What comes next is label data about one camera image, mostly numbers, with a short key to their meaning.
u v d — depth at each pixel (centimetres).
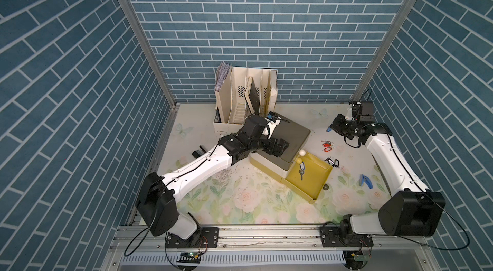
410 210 41
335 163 96
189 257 72
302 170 91
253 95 105
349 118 72
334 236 74
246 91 99
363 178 88
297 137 81
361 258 70
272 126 68
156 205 40
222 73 93
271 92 89
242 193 85
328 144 102
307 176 91
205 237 73
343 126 73
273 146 66
